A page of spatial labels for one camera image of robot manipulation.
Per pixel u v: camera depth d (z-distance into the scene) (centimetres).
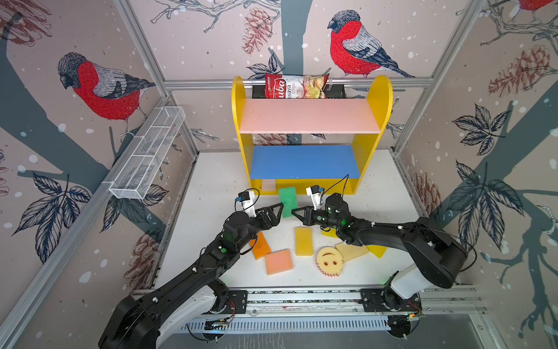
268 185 103
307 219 75
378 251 84
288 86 87
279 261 83
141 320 41
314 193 78
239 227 58
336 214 67
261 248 84
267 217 68
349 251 83
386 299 66
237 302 74
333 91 92
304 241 87
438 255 45
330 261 80
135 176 71
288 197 84
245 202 68
